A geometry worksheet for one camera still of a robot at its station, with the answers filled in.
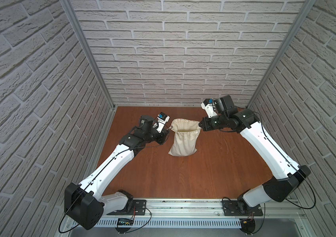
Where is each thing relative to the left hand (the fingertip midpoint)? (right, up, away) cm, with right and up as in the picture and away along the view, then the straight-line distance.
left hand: (166, 126), depth 76 cm
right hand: (+15, +1, -5) cm, 16 cm away
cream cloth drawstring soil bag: (+10, -3, -7) cm, 13 cm away
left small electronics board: (-21, -49, -5) cm, 53 cm away
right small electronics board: (+40, -48, -7) cm, 63 cm away
